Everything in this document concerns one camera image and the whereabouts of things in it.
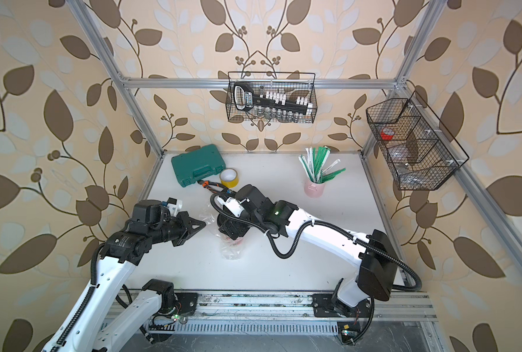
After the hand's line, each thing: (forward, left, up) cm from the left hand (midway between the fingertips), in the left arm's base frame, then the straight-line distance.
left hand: (203, 221), depth 71 cm
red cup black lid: (-1, -11, -13) cm, 16 cm away
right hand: (+2, -8, -2) cm, 9 cm away
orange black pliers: (+32, +9, -21) cm, 40 cm away
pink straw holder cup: (+24, -41, -14) cm, 50 cm away
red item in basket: (+30, -66, +11) cm, 73 cm away
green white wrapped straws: (+32, -42, -6) cm, 53 cm away
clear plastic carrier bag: (-3, -7, -17) cm, 19 cm away
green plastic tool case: (+42, +15, -19) cm, 49 cm away
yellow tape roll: (+36, -1, -21) cm, 41 cm away
